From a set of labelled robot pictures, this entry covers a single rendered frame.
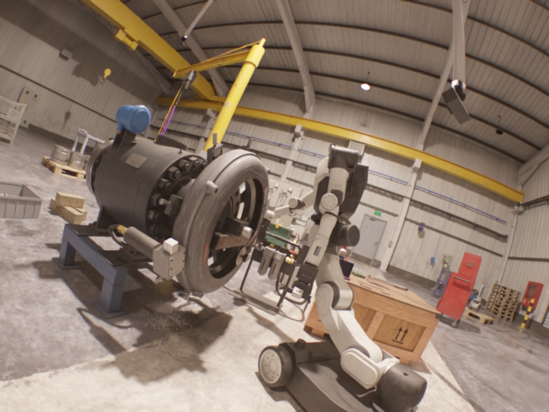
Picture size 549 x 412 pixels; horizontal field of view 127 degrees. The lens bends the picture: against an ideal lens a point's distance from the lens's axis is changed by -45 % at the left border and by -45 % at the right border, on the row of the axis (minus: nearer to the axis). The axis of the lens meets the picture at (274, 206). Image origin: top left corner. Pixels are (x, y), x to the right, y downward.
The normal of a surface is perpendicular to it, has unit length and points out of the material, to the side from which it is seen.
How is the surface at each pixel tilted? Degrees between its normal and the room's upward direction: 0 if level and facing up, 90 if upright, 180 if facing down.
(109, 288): 90
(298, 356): 45
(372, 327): 90
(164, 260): 113
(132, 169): 72
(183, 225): 94
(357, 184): 78
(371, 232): 90
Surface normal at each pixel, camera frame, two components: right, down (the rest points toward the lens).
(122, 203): -0.33, 0.18
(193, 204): -0.15, -0.27
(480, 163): -0.33, -0.15
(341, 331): -0.79, -0.32
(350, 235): 0.57, -0.09
